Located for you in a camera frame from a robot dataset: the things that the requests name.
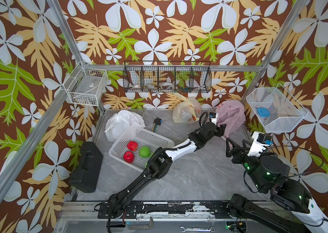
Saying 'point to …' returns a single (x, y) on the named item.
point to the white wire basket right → (286, 112)
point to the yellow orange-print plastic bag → (188, 111)
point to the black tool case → (84, 178)
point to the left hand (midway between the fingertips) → (224, 121)
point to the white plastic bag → (116, 123)
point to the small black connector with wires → (157, 122)
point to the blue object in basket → (263, 112)
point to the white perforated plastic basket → (143, 137)
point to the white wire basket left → (84, 85)
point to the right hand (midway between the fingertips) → (231, 140)
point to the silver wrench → (211, 229)
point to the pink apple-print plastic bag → (231, 113)
